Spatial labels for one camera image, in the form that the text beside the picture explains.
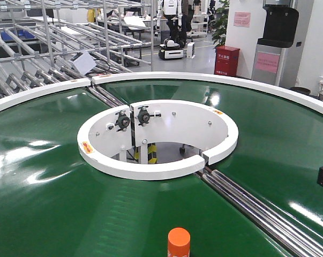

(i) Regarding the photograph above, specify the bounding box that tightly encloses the orange capacitor cylinder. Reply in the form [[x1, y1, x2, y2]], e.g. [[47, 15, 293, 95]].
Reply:
[[167, 227, 191, 257]]

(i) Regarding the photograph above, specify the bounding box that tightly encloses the white shelf cart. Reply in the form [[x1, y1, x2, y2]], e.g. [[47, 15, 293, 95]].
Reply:
[[190, 13, 209, 37]]

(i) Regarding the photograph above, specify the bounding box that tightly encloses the round white green-belt conveyor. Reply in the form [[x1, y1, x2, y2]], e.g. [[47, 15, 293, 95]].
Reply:
[[0, 71, 323, 257]]

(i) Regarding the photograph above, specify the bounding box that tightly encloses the dark waste bin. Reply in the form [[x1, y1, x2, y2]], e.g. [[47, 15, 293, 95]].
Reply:
[[289, 86, 311, 96]]

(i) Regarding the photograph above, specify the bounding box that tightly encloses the red cabinet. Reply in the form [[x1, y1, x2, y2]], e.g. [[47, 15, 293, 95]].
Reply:
[[214, 45, 241, 78]]

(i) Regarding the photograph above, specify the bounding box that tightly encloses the grey black water dispenser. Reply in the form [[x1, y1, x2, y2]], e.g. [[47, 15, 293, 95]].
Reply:
[[251, 0, 300, 86]]

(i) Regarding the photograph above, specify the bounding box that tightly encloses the small white box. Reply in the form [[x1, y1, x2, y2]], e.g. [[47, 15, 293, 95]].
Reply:
[[186, 42, 196, 59]]

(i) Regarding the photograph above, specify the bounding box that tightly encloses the tall green plant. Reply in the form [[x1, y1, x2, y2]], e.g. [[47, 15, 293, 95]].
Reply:
[[212, 0, 230, 48]]

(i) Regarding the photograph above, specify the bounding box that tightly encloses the white wheeled robot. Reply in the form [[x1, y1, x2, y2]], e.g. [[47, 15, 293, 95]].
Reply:
[[154, 0, 186, 61]]

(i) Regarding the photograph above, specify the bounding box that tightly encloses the person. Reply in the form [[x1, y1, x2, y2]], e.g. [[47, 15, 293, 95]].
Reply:
[[181, 0, 196, 34], [86, 7, 102, 24]]

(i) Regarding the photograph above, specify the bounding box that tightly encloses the white board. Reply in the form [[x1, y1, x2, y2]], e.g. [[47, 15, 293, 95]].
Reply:
[[123, 16, 147, 29]]

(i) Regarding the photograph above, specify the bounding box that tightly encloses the pale grey panel box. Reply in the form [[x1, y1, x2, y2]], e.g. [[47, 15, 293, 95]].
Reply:
[[72, 50, 97, 75]]

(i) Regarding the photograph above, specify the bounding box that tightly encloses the steel roller rack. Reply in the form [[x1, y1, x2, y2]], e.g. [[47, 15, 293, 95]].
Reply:
[[0, 0, 154, 102]]

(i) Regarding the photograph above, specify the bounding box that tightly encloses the pink wall sign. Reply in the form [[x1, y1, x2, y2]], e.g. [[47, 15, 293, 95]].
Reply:
[[233, 11, 252, 28]]

